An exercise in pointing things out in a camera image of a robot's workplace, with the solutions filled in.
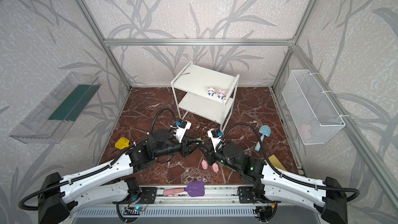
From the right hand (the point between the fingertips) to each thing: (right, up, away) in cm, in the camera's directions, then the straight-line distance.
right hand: (200, 140), depth 70 cm
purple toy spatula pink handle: (-3, -25, +5) cm, 25 cm away
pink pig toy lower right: (+7, -17, +11) cm, 21 cm away
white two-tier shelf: (+2, +22, +3) cm, 22 cm away
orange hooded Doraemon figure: (-1, +1, -2) cm, 2 cm away
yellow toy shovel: (-47, -7, +20) cm, 52 cm away
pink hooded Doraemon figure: (+9, +21, -2) cm, 23 cm away
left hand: (0, +1, -2) cm, 2 cm away
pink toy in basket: (+49, +4, +3) cm, 49 cm away
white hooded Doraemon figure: (+5, +22, -1) cm, 23 cm away
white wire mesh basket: (+46, +13, -8) cm, 49 cm away
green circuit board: (-29, -31, +1) cm, 43 cm away
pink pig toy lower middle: (+1, -16, +12) cm, 20 cm away
